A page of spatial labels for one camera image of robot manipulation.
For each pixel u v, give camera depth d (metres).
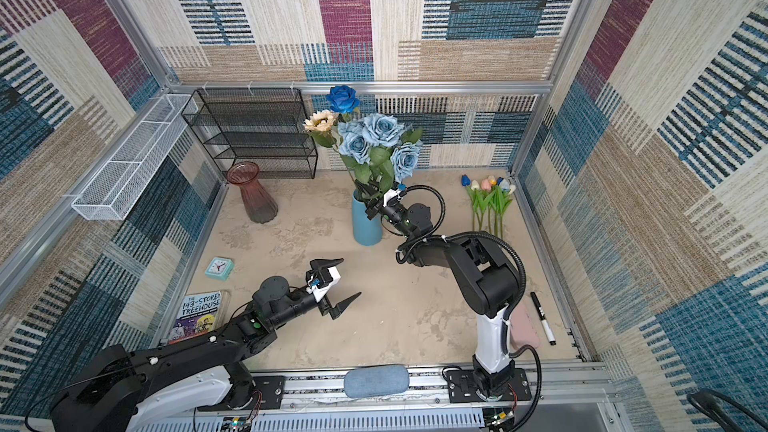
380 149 0.62
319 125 0.73
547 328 0.83
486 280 0.52
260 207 1.02
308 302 0.68
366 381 0.73
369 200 0.77
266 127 1.08
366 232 0.94
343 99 0.70
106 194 0.70
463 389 0.73
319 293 0.66
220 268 0.93
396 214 0.76
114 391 0.41
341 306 0.69
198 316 0.84
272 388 0.75
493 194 1.09
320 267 0.73
